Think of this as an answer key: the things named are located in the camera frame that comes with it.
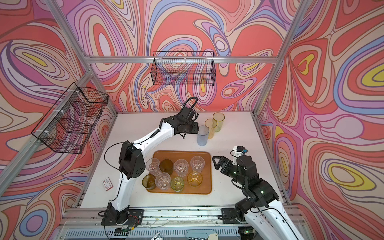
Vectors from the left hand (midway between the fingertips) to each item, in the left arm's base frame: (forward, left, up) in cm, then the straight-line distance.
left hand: (198, 127), depth 91 cm
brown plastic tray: (-31, -4, -14) cm, 34 cm away
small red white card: (-29, +52, -15) cm, 62 cm away
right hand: (-26, -9, +3) cm, 28 cm away
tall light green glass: (+10, -14, -2) cm, 18 cm away
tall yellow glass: (+9, -9, -7) cm, 14 cm away
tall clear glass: (-20, +10, -14) cm, 26 cm away
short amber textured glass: (-28, +29, -14) cm, 43 cm away
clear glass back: (-28, +21, -15) cm, 38 cm away
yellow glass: (-27, +3, -14) cm, 30 cm away
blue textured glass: (0, -3, -7) cm, 7 cm away
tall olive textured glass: (-21, +19, -10) cm, 30 cm away
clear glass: (-18, +1, -13) cm, 22 cm away
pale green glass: (-29, +12, -15) cm, 35 cm away
